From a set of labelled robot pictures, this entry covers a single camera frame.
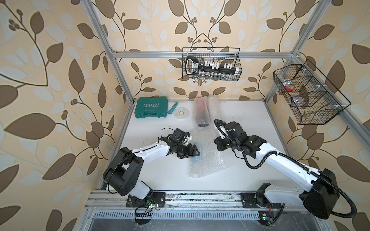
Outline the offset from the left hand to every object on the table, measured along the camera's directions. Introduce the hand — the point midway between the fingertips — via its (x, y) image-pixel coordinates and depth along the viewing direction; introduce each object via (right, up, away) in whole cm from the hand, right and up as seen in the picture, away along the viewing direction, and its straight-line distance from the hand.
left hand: (194, 153), depth 84 cm
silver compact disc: (-10, +24, +29) cm, 39 cm away
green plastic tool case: (-33, +29, +28) cm, 52 cm away
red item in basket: (+55, +37, -2) cm, 66 cm away
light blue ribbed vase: (+2, +4, +7) cm, 9 cm away
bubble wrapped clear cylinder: (+15, +29, +25) cm, 41 cm away
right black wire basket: (+61, +31, -10) cm, 69 cm away
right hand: (+11, +8, -4) cm, 14 cm away
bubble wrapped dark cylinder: (+6, +25, +19) cm, 32 cm away
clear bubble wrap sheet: (+9, -3, -5) cm, 10 cm away
